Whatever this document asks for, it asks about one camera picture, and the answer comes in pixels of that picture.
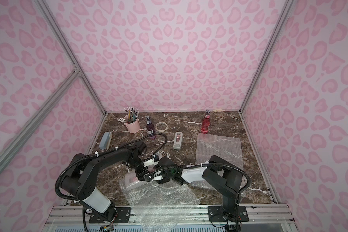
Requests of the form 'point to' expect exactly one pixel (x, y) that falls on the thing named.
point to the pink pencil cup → (134, 127)
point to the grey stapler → (106, 140)
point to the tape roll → (161, 126)
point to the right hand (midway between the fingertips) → (158, 169)
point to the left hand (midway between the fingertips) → (148, 175)
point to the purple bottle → (150, 128)
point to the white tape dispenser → (178, 140)
